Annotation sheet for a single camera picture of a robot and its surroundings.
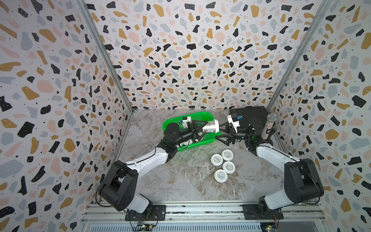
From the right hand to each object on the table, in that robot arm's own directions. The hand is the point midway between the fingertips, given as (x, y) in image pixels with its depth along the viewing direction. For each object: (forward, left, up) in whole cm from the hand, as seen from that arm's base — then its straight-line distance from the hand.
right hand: (217, 134), depth 76 cm
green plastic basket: (+29, +8, -20) cm, 36 cm away
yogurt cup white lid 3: (-5, -1, -19) cm, 20 cm away
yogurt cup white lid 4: (-9, -8, -19) cm, 23 cm away
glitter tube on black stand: (+10, -30, +3) cm, 32 cm away
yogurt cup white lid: (0, +3, +7) cm, 8 cm away
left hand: (0, +4, +7) cm, 8 cm away
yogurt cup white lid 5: (-15, -3, -18) cm, 24 cm away
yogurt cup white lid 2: (-2, -8, -19) cm, 20 cm away
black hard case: (+38, -39, -22) cm, 59 cm away
